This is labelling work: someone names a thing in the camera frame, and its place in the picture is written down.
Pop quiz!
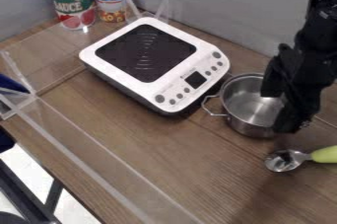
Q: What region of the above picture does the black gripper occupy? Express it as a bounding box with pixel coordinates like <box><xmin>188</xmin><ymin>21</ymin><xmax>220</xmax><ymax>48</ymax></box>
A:
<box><xmin>261</xmin><ymin>20</ymin><xmax>337</xmax><ymax>133</ymax></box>

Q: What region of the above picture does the white and black induction stove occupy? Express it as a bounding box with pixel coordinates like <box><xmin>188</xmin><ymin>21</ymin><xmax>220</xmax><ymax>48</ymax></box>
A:
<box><xmin>79</xmin><ymin>17</ymin><xmax>231</xmax><ymax>114</ymax></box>

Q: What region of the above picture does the blue object at left edge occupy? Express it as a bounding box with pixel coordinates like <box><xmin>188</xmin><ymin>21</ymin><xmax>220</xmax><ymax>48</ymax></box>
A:
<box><xmin>0</xmin><ymin>73</ymin><xmax>30</xmax><ymax>153</ymax></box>

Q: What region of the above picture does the spoon with green handle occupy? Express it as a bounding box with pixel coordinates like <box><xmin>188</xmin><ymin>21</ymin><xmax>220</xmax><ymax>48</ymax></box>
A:
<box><xmin>265</xmin><ymin>145</ymin><xmax>337</xmax><ymax>173</ymax></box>

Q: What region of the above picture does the black metal table leg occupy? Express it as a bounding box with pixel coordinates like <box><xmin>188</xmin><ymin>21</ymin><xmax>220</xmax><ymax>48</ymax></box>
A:
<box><xmin>0</xmin><ymin>160</ymin><xmax>63</xmax><ymax>224</ymax></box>

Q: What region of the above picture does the silver steel pot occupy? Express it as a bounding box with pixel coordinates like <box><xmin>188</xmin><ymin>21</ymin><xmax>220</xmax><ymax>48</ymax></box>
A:
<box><xmin>201</xmin><ymin>73</ymin><xmax>285</xmax><ymax>138</ymax></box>

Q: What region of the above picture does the clear acrylic barrier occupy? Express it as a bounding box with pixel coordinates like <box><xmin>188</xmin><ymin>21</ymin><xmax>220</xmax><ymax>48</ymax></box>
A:
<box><xmin>0</xmin><ymin>50</ymin><xmax>203</xmax><ymax>224</ymax></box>

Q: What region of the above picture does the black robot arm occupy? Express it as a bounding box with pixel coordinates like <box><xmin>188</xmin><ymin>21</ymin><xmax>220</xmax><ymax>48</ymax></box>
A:
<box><xmin>261</xmin><ymin>0</ymin><xmax>337</xmax><ymax>133</ymax></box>

